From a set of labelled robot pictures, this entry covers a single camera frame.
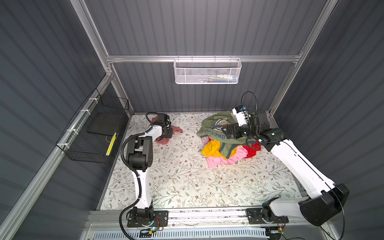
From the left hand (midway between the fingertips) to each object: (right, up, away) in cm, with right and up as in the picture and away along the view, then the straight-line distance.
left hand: (166, 133), depth 106 cm
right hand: (+39, +4, -30) cm, 50 cm away
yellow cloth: (+30, -8, -18) cm, 37 cm away
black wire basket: (-33, -1, -32) cm, 46 cm away
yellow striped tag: (-19, -4, -36) cm, 41 cm away
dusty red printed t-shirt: (0, -5, -5) cm, 7 cm away
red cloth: (+57, -10, -12) cm, 59 cm away
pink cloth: (+32, -17, -14) cm, 39 cm away
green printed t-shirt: (+31, +4, -11) cm, 33 cm away
